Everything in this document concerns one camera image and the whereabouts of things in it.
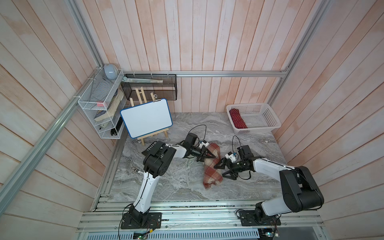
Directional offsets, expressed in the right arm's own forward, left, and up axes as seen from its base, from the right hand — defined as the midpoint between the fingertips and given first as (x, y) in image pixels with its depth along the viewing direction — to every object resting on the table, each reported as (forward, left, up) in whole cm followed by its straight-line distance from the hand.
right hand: (218, 170), depth 87 cm
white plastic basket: (+46, -33, -4) cm, 56 cm away
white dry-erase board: (+25, +46, +17) cm, 55 cm away
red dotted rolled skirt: (+40, -18, +1) cm, 44 cm away
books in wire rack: (+18, +64, +28) cm, 72 cm away
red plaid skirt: (-5, +4, +5) cm, 8 cm away
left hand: (+6, +3, +1) cm, 7 cm away
